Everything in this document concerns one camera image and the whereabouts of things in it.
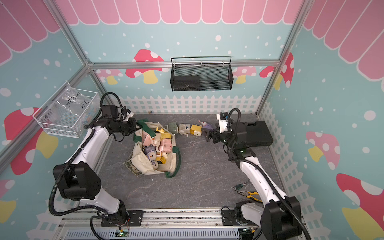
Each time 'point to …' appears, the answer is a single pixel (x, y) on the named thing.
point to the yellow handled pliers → (248, 194)
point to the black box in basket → (186, 83)
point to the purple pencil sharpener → (208, 126)
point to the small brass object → (150, 112)
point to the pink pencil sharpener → (166, 146)
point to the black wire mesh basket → (216, 77)
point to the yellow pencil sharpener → (196, 129)
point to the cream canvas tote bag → (155, 152)
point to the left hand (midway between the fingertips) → (142, 128)
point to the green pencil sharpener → (172, 127)
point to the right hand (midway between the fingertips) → (208, 126)
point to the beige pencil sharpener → (184, 129)
